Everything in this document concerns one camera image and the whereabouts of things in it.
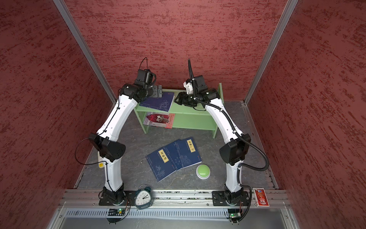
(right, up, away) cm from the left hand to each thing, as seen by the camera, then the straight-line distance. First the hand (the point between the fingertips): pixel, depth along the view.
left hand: (152, 92), depth 82 cm
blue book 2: (+6, -43, +5) cm, 43 cm away
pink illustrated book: (+2, -17, +10) cm, 20 cm away
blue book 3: (+21, -38, +8) cm, 44 cm away
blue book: (+7, -7, -1) cm, 10 cm away
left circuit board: (-17, -64, -9) cm, 67 cm away
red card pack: (+60, -57, -8) cm, 84 cm away
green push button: (+30, -47, 0) cm, 56 cm away
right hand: (+16, -7, -2) cm, 18 cm away
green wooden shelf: (+17, -15, +10) cm, 25 cm away
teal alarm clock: (-2, -56, -11) cm, 57 cm away
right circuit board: (+45, -64, -12) cm, 79 cm away
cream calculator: (-31, -43, +1) cm, 53 cm away
